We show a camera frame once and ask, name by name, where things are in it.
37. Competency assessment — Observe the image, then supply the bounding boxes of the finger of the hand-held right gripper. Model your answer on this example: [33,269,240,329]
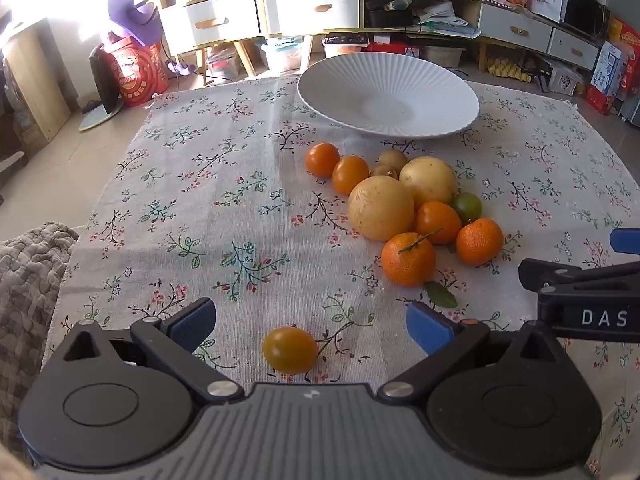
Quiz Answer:
[610,228,640,254]
[518,257,640,294]

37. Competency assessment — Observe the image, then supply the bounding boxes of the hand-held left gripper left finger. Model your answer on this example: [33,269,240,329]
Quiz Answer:
[42,297,246,406]

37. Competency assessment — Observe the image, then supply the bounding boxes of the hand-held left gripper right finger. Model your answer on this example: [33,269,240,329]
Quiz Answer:
[377,301,581,404]

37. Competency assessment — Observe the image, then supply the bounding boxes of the orange tangerine with stem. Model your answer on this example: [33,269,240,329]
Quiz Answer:
[381,229,444,288]

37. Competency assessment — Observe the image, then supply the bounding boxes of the yellow-green tomato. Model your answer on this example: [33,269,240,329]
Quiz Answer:
[262,326,319,375]

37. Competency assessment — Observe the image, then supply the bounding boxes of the orange tomato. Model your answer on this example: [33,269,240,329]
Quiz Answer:
[305,142,341,178]
[413,201,463,246]
[331,155,371,196]

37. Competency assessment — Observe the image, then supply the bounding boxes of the green tangerine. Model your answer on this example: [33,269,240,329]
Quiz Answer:
[450,192,484,226]

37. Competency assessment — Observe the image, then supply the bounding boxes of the yellow passion fruit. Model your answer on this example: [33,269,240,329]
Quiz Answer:
[348,175,416,242]
[399,156,459,209]

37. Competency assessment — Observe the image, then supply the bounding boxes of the white ribbed plate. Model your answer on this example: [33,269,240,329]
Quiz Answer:
[296,51,481,139]

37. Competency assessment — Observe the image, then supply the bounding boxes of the green leaf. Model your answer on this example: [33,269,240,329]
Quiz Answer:
[425,281,459,309]

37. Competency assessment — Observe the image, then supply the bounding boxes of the floral tablecloth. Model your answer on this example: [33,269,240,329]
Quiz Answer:
[42,75,640,480]

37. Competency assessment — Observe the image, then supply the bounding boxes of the small red carton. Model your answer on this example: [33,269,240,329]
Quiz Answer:
[585,82,618,116]

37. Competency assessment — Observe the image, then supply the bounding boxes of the grey quilted blanket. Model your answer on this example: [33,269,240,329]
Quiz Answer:
[0,222,80,461]

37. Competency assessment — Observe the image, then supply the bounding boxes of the white printed box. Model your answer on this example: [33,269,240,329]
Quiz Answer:
[547,67,583,95]

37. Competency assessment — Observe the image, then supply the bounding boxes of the blue and white carton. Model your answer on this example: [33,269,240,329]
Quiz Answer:
[590,40,626,88]

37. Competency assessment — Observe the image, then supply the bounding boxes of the red gift box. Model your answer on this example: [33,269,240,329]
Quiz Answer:
[607,17,640,48]

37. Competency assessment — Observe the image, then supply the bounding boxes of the yellow egg tray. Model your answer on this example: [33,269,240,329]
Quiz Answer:
[486,56,533,82]

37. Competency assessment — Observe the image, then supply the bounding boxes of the black microwave oven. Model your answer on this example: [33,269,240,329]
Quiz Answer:
[560,0,608,41]

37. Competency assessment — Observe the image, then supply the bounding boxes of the long low wooden cabinet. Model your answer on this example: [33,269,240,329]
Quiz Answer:
[360,0,603,73]

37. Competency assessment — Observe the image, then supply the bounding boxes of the red round drum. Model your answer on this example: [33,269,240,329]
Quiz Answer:
[102,40,170,107]

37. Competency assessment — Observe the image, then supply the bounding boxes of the black floor heater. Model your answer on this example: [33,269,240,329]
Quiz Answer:
[79,45,126,132]

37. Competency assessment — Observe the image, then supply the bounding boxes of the translucent storage box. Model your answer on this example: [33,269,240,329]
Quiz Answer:
[422,45,467,67]

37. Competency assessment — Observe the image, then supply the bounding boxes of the clear plastic storage box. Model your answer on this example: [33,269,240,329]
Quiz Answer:
[205,47,243,81]

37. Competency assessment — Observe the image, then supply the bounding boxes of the clear storage box blue lid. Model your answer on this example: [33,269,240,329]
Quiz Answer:
[260,37,305,75]

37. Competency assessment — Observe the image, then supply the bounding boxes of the pile of papers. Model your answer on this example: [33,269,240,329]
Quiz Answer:
[412,0,483,38]

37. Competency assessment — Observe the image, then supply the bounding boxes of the clear box orange contents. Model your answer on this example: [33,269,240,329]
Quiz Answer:
[322,43,368,59]

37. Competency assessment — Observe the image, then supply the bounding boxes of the wooden desk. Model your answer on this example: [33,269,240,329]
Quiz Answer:
[0,17,73,143]

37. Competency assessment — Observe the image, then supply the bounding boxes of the wooden shelf cabinet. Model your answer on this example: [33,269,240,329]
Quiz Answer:
[152,0,263,78]

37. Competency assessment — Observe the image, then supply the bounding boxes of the black case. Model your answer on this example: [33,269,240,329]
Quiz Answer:
[365,0,415,28]

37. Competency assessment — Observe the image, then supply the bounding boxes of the purple hat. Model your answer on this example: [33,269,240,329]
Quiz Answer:
[106,0,166,47]

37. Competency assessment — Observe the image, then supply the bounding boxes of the white drawer cabinet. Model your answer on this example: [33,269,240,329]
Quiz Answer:
[252,0,363,71]

